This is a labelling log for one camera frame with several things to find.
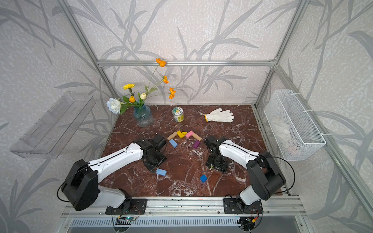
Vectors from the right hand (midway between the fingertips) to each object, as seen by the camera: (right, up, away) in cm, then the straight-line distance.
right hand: (212, 168), depth 85 cm
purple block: (-9, +12, +14) cm, 21 cm away
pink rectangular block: (-14, +18, +17) cm, 29 cm away
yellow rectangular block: (-21, +18, +17) cm, 33 cm away
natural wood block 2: (-9, +16, +16) cm, 25 cm away
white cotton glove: (+8, +31, +29) cm, 43 cm away
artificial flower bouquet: (-51, +36, -9) cm, 63 cm away
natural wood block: (-26, +17, +15) cm, 35 cm away
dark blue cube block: (-5, -5, -2) cm, 8 cm away
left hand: (-27, +3, -2) cm, 28 cm away
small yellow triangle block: (-18, +19, +16) cm, 31 cm away
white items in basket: (+37, +23, -8) cm, 44 cm away
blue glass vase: (-46, +31, +14) cm, 57 cm away
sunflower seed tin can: (-23, +33, +20) cm, 45 cm away
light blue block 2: (-30, -2, -1) cm, 30 cm away
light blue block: (-25, +13, +11) cm, 30 cm away
